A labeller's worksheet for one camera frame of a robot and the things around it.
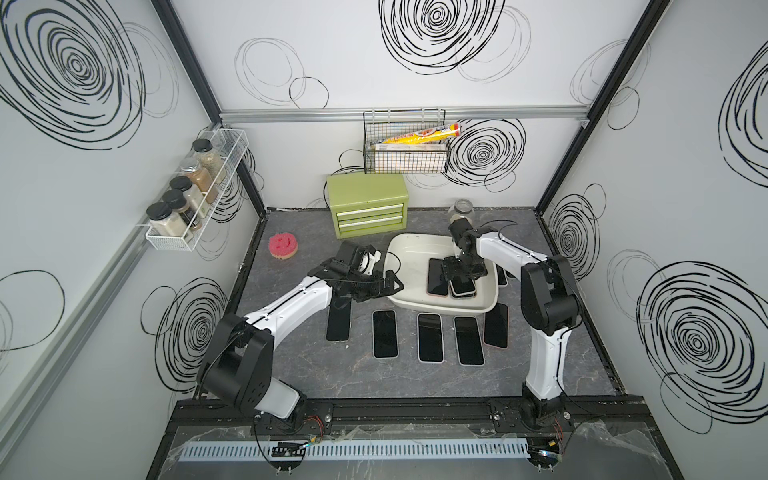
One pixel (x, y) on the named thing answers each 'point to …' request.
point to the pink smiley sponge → (283, 246)
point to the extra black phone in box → (462, 287)
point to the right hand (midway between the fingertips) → (462, 274)
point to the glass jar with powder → (461, 208)
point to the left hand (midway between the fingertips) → (391, 289)
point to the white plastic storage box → (407, 256)
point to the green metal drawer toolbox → (368, 204)
